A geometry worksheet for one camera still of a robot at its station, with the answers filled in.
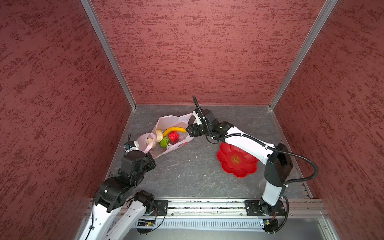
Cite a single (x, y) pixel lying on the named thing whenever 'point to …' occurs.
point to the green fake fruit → (164, 142)
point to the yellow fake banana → (174, 129)
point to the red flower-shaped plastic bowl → (236, 161)
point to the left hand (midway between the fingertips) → (152, 158)
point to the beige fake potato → (159, 136)
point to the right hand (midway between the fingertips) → (191, 131)
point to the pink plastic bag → (164, 122)
